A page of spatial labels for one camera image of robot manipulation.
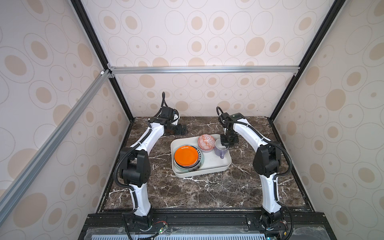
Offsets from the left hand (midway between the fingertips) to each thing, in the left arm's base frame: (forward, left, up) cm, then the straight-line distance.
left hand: (185, 128), depth 90 cm
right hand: (-7, -25, -9) cm, 28 cm away
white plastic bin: (-13, -17, -19) cm, 29 cm away
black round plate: (-17, -6, -14) cm, 23 cm away
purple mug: (-12, -20, -6) cm, 24 cm away
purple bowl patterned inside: (-1, -13, -13) cm, 19 cm away
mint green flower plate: (-19, -6, -15) cm, 25 cm away
